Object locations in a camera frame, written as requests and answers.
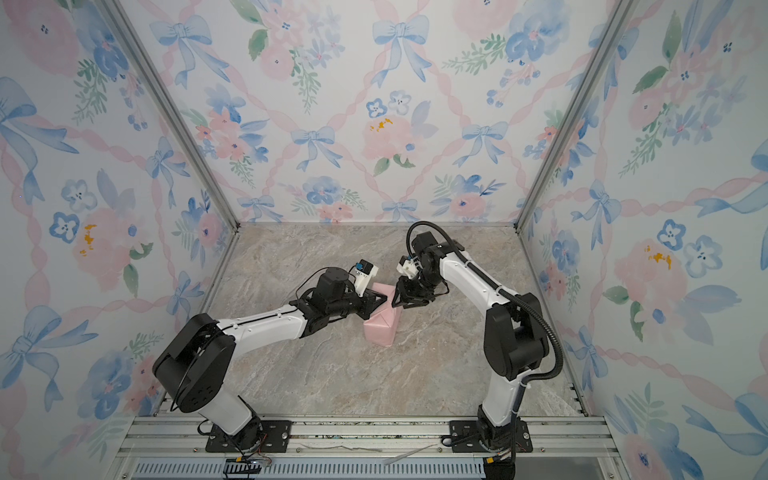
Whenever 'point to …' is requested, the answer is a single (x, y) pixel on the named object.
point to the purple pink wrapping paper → (381, 328)
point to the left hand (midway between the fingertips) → (388, 297)
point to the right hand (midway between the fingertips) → (399, 302)
